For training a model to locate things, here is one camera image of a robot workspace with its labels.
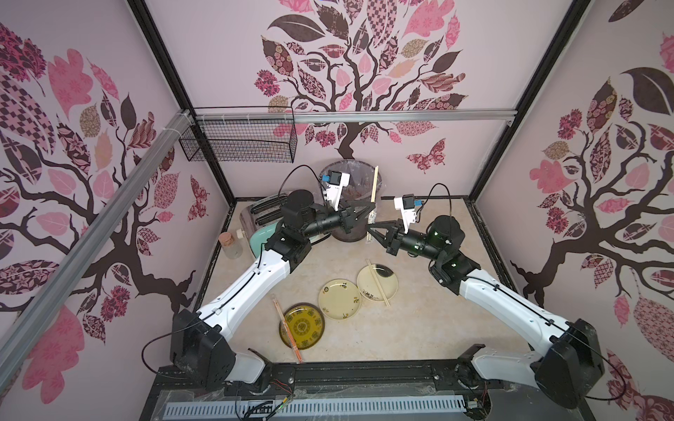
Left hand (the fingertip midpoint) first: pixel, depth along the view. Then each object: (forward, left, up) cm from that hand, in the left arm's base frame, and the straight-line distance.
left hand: (375, 212), depth 65 cm
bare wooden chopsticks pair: (-3, -5, -36) cm, 37 cm away
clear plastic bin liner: (+34, +1, -21) cm, 40 cm away
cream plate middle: (-7, +10, -37) cm, 39 cm away
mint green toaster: (+15, +37, -20) cm, 45 cm away
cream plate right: (-1, 0, -37) cm, 37 cm away
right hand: (-2, +1, -3) cm, 4 cm away
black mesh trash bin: (-1, +4, -8) cm, 9 cm away
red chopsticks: (-18, +26, -37) cm, 48 cm away
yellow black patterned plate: (-15, +21, -38) cm, 46 cm away
